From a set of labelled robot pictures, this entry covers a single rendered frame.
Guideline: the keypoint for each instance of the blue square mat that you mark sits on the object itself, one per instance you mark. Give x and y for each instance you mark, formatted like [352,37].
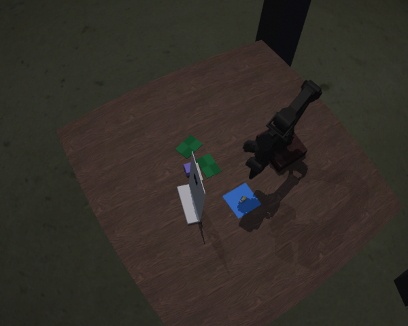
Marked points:
[249,204]

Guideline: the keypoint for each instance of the purple block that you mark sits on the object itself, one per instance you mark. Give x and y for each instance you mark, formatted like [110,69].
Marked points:
[187,169]

